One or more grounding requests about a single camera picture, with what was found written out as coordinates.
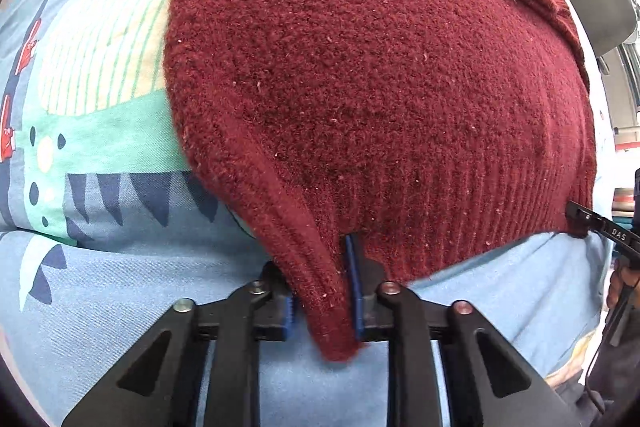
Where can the red frame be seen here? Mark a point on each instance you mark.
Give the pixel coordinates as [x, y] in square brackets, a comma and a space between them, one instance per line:
[627, 139]

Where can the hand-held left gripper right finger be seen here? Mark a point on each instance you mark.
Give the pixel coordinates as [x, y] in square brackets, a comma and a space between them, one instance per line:
[352, 267]

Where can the blue printed bed sheet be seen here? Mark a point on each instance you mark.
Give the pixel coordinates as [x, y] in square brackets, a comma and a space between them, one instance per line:
[100, 232]

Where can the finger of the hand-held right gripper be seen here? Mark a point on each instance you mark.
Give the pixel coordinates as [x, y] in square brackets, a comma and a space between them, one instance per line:
[607, 232]

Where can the person's right hand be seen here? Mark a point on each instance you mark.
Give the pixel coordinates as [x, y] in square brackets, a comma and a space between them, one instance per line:
[616, 287]

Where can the grey chair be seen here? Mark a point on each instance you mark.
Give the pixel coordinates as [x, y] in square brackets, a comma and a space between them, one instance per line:
[600, 7]

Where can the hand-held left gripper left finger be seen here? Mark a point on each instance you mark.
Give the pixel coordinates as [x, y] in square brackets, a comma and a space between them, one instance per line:
[287, 319]

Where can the dark red knit sweater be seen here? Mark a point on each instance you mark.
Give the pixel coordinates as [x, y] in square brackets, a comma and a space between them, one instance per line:
[375, 82]

